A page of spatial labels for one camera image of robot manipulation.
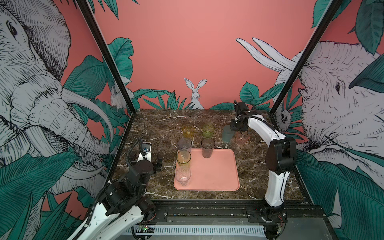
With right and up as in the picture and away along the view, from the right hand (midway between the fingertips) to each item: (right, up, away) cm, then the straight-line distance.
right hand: (233, 124), depth 95 cm
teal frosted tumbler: (-3, -6, +3) cm, 7 cm away
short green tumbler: (-15, -4, +12) cm, 20 cm away
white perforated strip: (-23, -51, -25) cm, 61 cm away
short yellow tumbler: (-30, -4, +10) cm, 32 cm away
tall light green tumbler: (-31, -18, -15) cm, 39 cm away
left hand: (-46, -12, -28) cm, 56 cm away
